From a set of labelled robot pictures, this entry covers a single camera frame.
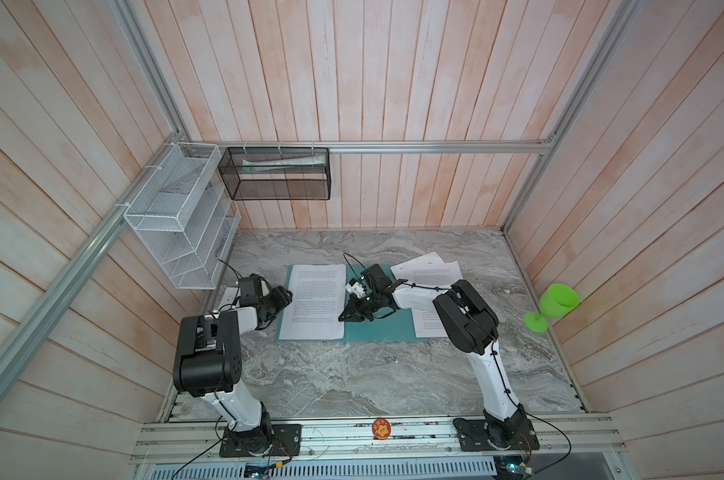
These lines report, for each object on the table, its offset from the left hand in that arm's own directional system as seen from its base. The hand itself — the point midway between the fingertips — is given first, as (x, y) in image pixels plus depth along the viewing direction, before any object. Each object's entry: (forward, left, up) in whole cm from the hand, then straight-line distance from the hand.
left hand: (289, 301), depth 98 cm
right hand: (-6, -17, -1) cm, 18 cm away
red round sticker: (-37, -29, -1) cm, 47 cm away
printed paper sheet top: (0, -9, -1) cm, 9 cm away
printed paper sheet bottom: (+15, -48, -2) cm, 51 cm away
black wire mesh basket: (+39, +6, +23) cm, 46 cm away
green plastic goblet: (-8, -79, +14) cm, 81 cm away
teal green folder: (-9, -35, 0) cm, 36 cm away
